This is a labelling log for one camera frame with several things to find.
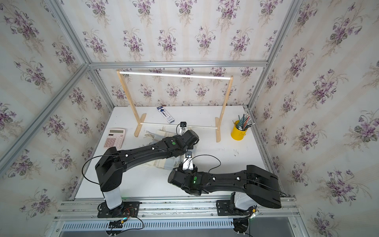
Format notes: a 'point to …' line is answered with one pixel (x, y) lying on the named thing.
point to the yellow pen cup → (237, 134)
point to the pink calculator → (115, 138)
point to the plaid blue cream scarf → (170, 163)
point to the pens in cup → (242, 124)
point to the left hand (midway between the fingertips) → (192, 142)
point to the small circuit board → (116, 224)
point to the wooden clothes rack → (140, 120)
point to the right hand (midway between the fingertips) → (183, 165)
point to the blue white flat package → (166, 114)
